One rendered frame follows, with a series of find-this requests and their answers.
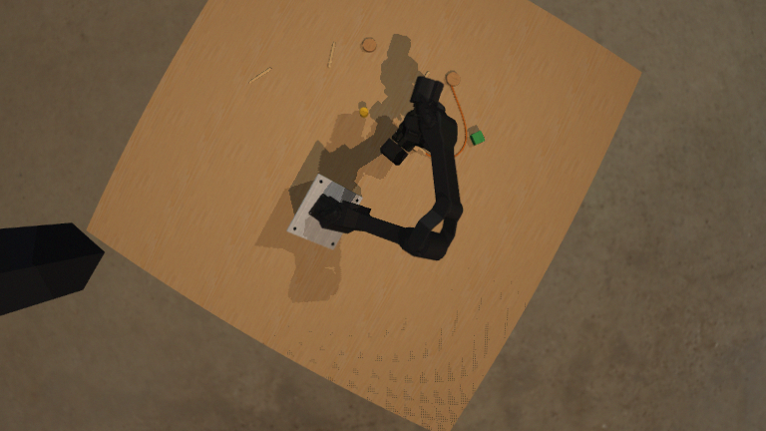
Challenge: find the dark brown flat disc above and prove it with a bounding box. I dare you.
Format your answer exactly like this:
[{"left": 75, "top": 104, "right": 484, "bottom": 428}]
[{"left": 363, "top": 38, "right": 376, "bottom": 53}]

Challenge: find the green block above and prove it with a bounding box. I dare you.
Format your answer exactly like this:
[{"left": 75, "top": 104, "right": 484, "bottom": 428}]
[{"left": 470, "top": 131, "right": 485, "bottom": 146}]

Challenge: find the round wooden button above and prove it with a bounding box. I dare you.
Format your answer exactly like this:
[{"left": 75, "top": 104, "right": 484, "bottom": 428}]
[{"left": 446, "top": 72, "right": 461, "bottom": 87}]

